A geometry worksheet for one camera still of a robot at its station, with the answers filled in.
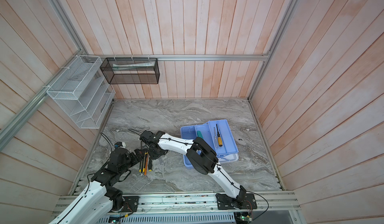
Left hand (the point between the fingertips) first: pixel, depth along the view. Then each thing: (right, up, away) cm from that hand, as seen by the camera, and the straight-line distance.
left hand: (137, 157), depth 84 cm
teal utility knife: (+36, +12, +7) cm, 39 cm away
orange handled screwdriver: (+4, -4, +2) cm, 7 cm away
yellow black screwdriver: (+47, +9, 0) cm, 48 cm away
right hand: (+9, -1, +7) cm, 12 cm away
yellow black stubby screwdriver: (+7, -5, +2) cm, 9 cm away
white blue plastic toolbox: (+50, +4, -6) cm, 51 cm away
